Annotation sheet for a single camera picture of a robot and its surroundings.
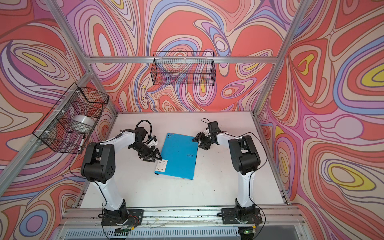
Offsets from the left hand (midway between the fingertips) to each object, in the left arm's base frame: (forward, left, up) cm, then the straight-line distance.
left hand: (159, 158), depth 90 cm
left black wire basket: (0, +43, +28) cm, 51 cm away
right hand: (+11, -23, -2) cm, 25 cm away
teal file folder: (+4, -12, -4) cm, 13 cm away
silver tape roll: (+3, +32, +29) cm, 43 cm away
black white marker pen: (-4, +34, +21) cm, 40 cm away
